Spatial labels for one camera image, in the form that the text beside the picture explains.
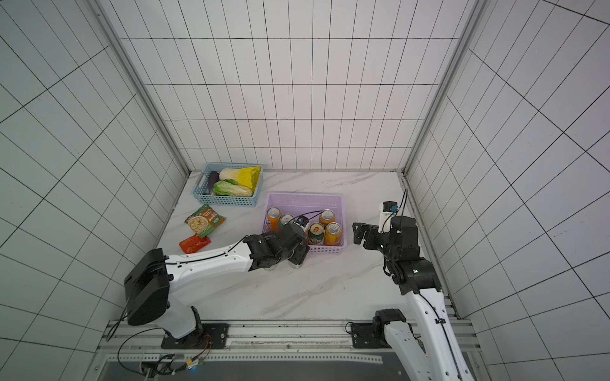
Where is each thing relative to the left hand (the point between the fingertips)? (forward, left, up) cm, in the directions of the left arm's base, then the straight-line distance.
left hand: (294, 247), depth 82 cm
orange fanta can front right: (+5, -14, 0) cm, 15 cm away
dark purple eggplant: (+40, +42, -7) cm, 58 cm away
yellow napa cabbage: (+36, +23, -1) cm, 43 cm away
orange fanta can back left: (+13, +9, +1) cm, 16 cm away
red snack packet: (+5, +40, -8) cm, 41 cm away
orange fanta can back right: (+13, -12, +1) cm, 17 cm away
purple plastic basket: (+25, -1, -8) cm, 26 cm away
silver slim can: (-9, -1, +6) cm, 11 cm away
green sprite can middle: (+11, +4, +2) cm, 11 cm away
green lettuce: (+30, +31, -3) cm, 43 cm away
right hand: (+2, -21, +13) cm, 24 cm away
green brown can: (+5, -8, 0) cm, 9 cm away
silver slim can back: (-14, +4, +17) cm, 23 cm away
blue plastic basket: (+30, +45, -6) cm, 55 cm away
